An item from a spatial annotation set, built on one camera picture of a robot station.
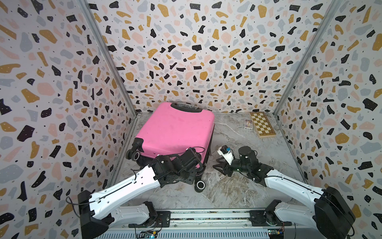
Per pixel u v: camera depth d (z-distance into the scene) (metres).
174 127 1.40
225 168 0.70
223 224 0.73
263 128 1.10
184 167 0.50
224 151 0.69
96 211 0.38
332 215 0.40
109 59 0.88
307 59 0.90
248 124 1.13
